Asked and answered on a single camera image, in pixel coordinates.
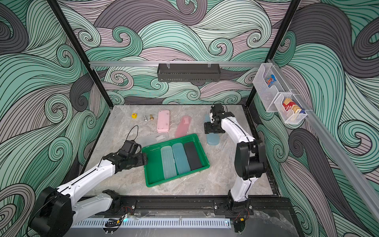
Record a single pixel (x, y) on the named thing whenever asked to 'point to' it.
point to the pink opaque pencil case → (163, 121)
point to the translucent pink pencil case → (183, 127)
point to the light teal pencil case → (180, 158)
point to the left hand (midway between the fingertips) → (142, 158)
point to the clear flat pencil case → (148, 140)
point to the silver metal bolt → (145, 119)
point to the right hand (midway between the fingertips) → (214, 130)
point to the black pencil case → (193, 157)
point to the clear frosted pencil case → (169, 163)
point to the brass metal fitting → (151, 118)
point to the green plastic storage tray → (153, 171)
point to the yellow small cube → (134, 115)
